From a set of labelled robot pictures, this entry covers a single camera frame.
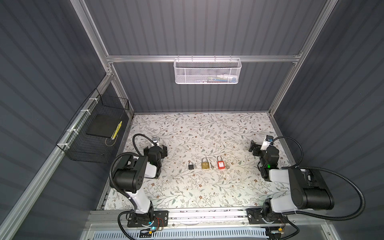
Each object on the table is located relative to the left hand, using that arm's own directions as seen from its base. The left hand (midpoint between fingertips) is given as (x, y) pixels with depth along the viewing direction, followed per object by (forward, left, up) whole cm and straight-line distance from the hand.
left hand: (154, 146), depth 96 cm
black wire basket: (-14, +27, +24) cm, 39 cm away
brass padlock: (-14, -32, -3) cm, 35 cm away
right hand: (-5, -67, +7) cm, 68 cm away
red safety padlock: (-14, -42, -3) cm, 44 cm away
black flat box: (-3, +20, +25) cm, 32 cm away
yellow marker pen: (-2, +13, +24) cm, 27 cm away
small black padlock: (-14, -23, -4) cm, 27 cm away
